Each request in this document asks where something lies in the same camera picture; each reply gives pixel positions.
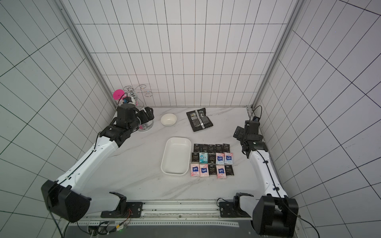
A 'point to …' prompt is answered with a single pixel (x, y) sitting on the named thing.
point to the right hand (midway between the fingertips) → (241, 130)
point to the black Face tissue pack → (197, 148)
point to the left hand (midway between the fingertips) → (145, 114)
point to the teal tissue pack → (203, 157)
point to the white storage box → (176, 155)
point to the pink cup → (117, 94)
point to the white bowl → (168, 119)
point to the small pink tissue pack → (220, 158)
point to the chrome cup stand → (135, 91)
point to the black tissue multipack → (198, 119)
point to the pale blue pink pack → (228, 158)
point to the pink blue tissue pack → (195, 170)
